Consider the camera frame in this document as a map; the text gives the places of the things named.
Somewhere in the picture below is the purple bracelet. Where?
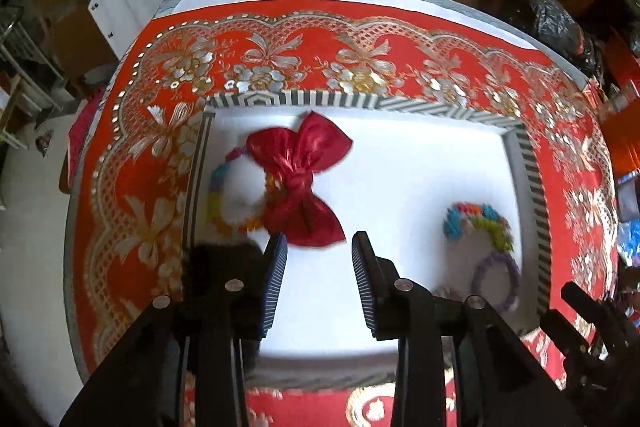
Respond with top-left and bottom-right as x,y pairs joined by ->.
471,251 -> 522,313

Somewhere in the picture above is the pink cloth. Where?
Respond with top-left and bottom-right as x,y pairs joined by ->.
67,99 -> 103,168

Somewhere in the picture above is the metal wire rack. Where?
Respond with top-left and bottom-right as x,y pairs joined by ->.
0,7 -> 66,118

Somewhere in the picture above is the black plastic bag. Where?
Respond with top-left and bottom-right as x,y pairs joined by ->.
500,0 -> 606,82

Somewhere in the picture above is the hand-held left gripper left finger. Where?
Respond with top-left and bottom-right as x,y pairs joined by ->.
59,232 -> 290,427

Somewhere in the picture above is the red floral tablecloth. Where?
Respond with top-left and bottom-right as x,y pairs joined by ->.
65,0 -> 621,427

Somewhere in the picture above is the colourful bead bracelet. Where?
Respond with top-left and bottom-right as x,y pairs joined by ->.
207,147 -> 281,235

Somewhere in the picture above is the striped jewelry box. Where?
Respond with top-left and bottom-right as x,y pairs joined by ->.
182,91 -> 553,390

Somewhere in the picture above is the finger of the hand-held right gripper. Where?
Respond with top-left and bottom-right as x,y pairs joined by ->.
560,281 -> 633,344
541,308 -> 609,366

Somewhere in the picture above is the multicoloured scrunchie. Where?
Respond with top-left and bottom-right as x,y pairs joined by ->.
444,202 -> 515,253

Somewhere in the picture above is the blue plastic bag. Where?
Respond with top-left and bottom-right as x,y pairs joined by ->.
617,217 -> 640,268

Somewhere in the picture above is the red satin bow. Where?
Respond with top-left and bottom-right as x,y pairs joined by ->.
246,111 -> 355,250

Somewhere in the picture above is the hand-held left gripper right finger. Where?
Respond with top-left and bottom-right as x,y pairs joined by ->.
351,231 -> 586,427

